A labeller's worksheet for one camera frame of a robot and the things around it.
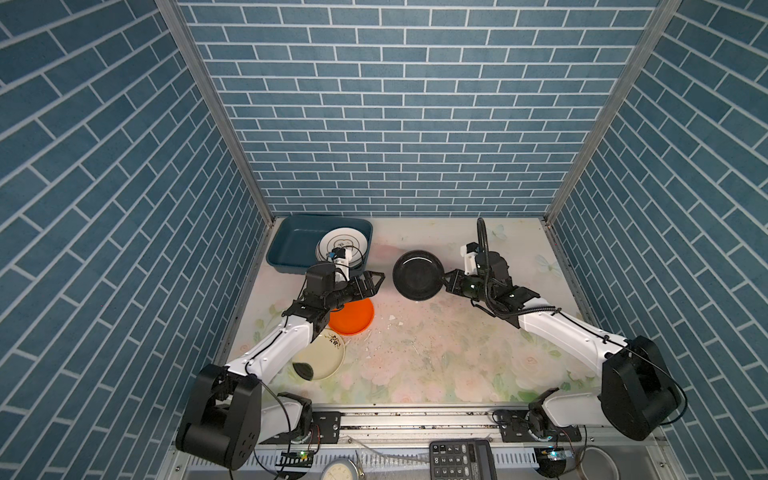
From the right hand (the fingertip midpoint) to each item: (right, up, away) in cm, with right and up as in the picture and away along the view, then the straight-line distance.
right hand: (437, 273), depth 84 cm
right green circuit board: (+27, -43, -13) cm, 52 cm away
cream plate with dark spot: (-33, -24, 0) cm, 40 cm away
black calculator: (+3, -41, -16) cm, 44 cm away
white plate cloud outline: (-31, +11, +26) cm, 42 cm away
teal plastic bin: (-52, +10, +30) cm, 61 cm away
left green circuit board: (-36, -45, -12) cm, 59 cm away
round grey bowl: (+35, -43, -15) cm, 57 cm away
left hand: (-18, -1, -1) cm, 18 cm away
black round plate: (-5, -1, +2) cm, 6 cm away
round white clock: (-24, -42, -19) cm, 51 cm away
